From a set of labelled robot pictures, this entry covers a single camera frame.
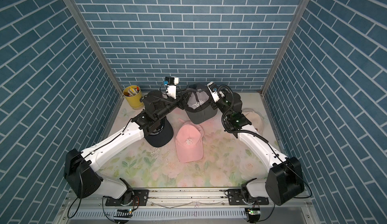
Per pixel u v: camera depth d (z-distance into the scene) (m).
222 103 0.59
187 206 0.72
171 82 0.58
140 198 0.73
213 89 0.62
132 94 1.05
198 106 0.83
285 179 0.41
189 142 0.87
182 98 0.62
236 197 0.74
